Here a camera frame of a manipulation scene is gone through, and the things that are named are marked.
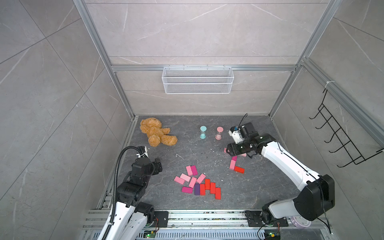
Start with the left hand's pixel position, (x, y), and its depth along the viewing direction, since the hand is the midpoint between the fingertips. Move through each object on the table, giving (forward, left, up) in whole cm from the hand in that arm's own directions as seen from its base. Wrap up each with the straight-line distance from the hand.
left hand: (152, 158), depth 75 cm
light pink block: (0, -18, -18) cm, 26 cm away
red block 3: (-10, -32, -19) cm, 38 cm away
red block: (-11, -26, -18) cm, 33 cm away
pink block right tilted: (-5, -25, -18) cm, 31 cm away
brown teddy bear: (+23, +3, -10) cm, 25 cm away
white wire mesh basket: (+53, -25, +11) cm, 59 cm away
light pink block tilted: (-4, -16, -17) cm, 24 cm away
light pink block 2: (+4, -46, -18) cm, 50 cm away
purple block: (-11, -23, -18) cm, 31 cm away
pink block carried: (-1, -47, +3) cm, 47 cm away
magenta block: (0, -21, -18) cm, 28 cm away
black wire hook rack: (-4, -89, +13) cm, 90 cm away
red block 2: (-8, -29, -18) cm, 35 cm away
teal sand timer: (+26, -28, -16) cm, 42 cm away
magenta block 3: (+8, -48, -19) cm, 52 cm away
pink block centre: (-7, -20, -18) cm, 28 cm away
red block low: (-13, -34, -19) cm, 41 cm away
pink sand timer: (+25, -39, -9) cm, 47 cm away
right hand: (+6, -44, -4) cm, 44 cm away
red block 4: (0, -50, -19) cm, 53 cm away
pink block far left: (-5, -13, -18) cm, 23 cm away
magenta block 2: (-11, -17, -19) cm, 28 cm away
